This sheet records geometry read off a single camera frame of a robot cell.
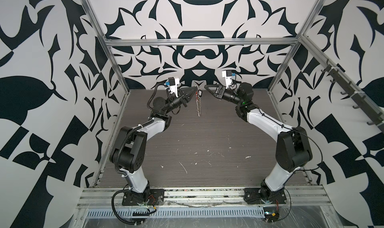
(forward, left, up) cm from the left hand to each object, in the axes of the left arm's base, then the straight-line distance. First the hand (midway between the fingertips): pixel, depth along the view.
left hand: (198, 84), depth 71 cm
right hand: (+1, -4, -3) cm, 5 cm away
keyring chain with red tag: (-1, 0, -7) cm, 7 cm away
